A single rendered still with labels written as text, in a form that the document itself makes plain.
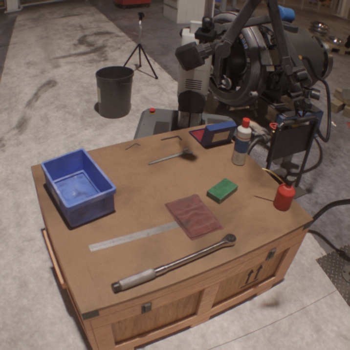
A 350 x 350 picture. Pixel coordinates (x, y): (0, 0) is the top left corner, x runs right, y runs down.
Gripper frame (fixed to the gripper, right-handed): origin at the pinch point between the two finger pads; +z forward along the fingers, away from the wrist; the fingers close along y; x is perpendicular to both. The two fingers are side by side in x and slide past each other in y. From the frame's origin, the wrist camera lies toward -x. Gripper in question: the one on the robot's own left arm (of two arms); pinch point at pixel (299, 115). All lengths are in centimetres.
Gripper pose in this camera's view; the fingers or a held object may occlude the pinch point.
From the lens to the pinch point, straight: 225.9
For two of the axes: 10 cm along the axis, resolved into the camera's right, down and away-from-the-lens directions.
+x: 0.2, -6.4, 7.7
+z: -0.6, 7.7, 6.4
